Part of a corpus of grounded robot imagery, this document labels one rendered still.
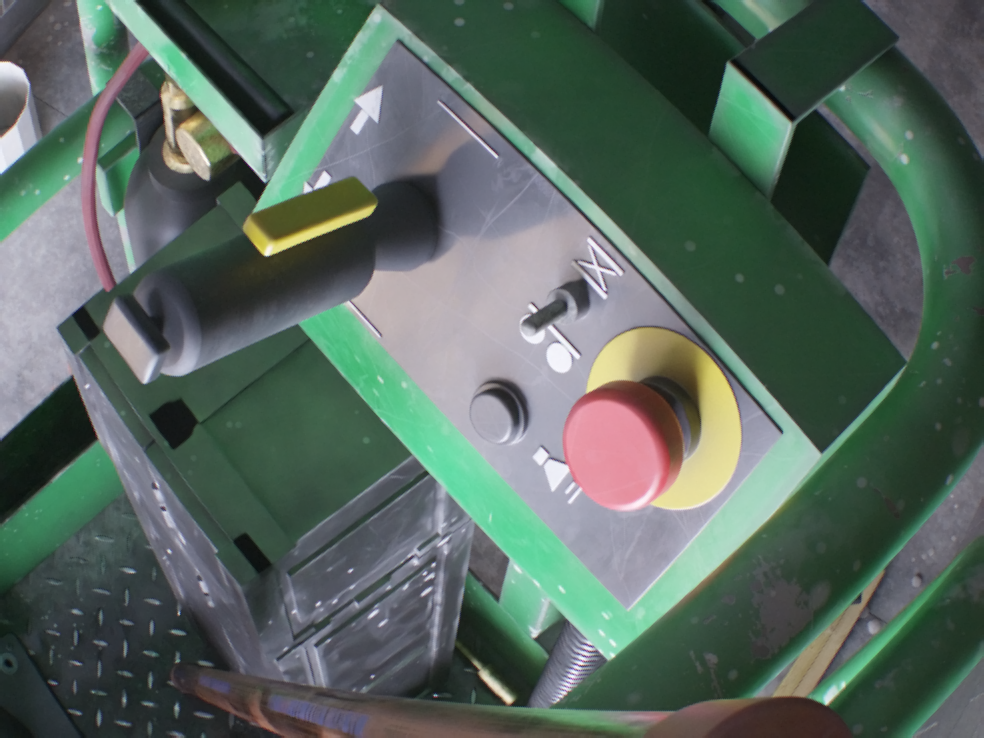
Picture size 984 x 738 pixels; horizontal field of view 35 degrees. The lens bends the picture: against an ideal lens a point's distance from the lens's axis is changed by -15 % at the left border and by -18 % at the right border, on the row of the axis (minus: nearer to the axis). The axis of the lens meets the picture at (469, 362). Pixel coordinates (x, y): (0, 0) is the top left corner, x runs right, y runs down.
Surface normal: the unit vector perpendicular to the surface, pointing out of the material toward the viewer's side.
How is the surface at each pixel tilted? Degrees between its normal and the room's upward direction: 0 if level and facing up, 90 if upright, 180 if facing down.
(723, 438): 58
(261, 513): 0
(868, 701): 27
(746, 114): 90
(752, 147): 90
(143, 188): 42
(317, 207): 32
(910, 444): 9
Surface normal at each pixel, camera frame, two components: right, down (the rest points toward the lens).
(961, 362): -0.09, -0.46
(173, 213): -0.12, 0.32
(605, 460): -0.61, 0.30
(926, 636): -0.22, -0.69
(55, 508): 0.65, 0.71
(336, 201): 0.44, -0.64
